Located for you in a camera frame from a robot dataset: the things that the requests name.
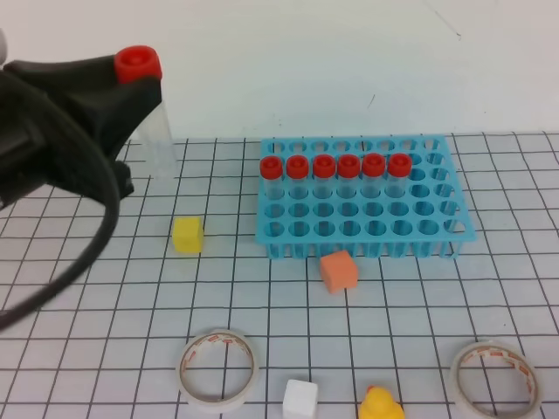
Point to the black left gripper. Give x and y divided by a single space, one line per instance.
89 91

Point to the red capped tube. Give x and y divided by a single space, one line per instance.
348 170
271 174
324 168
399 168
373 167
140 62
297 169

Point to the white grid cloth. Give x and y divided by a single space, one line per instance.
108 346

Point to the blue test tube rack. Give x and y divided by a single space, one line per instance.
430 218

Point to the yellow foam cube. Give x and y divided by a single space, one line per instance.
188 234

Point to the orange foam cube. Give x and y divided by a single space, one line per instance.
338 271

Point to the left white tape roll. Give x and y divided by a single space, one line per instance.
201 370

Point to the white tape roll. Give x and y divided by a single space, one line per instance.
201 370
489 379

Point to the white foam cube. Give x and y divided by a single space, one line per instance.
300 400

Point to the yellow rubber duck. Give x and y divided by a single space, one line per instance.
379 403

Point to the right white tape roll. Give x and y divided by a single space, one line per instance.
489 379

